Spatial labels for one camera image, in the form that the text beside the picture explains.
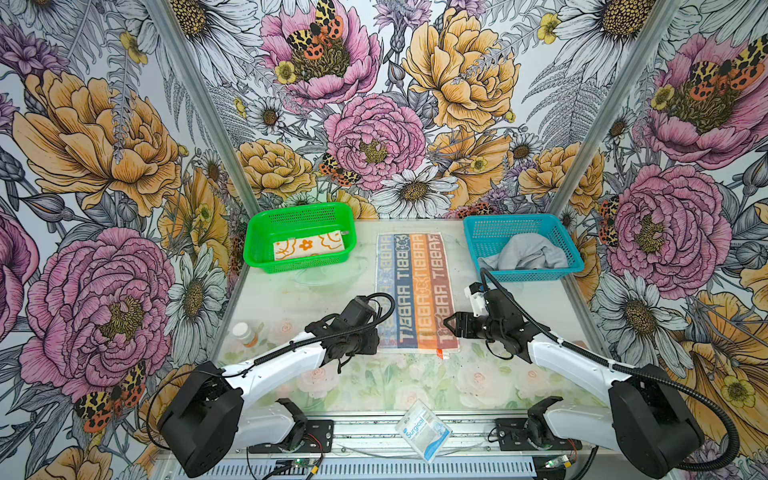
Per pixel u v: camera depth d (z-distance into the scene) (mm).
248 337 854
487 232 1052
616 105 875
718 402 624
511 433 740
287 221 1233
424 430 749
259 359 488
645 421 418
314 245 1120
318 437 734
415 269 1080
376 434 762
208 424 405
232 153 1009
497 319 696
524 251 1080
